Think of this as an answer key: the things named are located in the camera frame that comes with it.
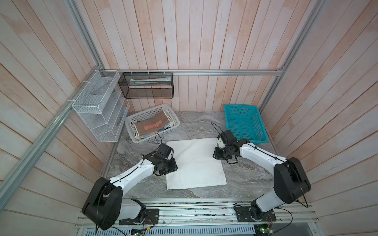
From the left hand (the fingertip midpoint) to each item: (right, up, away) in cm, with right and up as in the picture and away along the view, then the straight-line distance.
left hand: (175, 170), depth 84 cm
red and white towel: (-19, +28, +22) cm, 40 cm away
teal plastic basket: (+51, +29, +24) cm, 63 cm away
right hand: (+24, +8, +6) cm, 26 cm away
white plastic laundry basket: (-2, +29, +22) cm, 36 cm away
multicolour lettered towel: (-19, +27, +21) cm, 39 cm away
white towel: (+13, 0, +7) cm, 15 cm away
